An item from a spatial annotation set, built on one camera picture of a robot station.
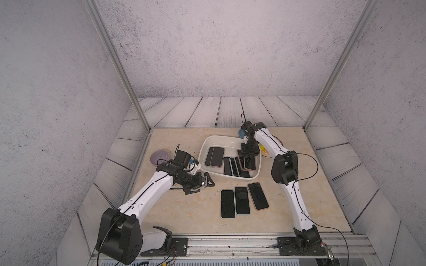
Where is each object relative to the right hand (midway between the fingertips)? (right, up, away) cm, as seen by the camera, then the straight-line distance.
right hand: (247, 155), depth 101 cm
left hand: (-22, -12, -24) cm, 35 cm away
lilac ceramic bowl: (-54, -1, -1) cm, 54 cm away
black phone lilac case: (-23, -1, +3) cm, 24 cm away
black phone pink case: (+3, -20, -17) cm, 27 cm away
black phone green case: (-5, -24, -16) cm, 30 cm away
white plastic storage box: (-9, +6, +6) cm, 13 cm away
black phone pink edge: (-10, -6, -5) cm, 13 cm away
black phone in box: (-18, -1, +2) cm, 18 cm away
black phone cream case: (-13, -23, -17) cm, 31 cm away
